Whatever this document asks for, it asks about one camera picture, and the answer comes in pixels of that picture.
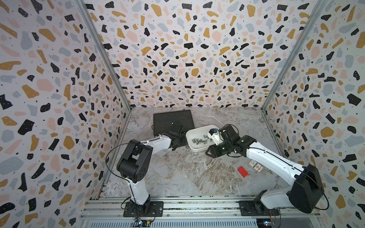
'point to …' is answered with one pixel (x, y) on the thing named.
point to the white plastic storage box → (197, 138)
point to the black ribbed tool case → (165, 122)
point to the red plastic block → (243, 172)
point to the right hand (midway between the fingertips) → (208, 152)
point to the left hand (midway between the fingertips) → (187, 141)
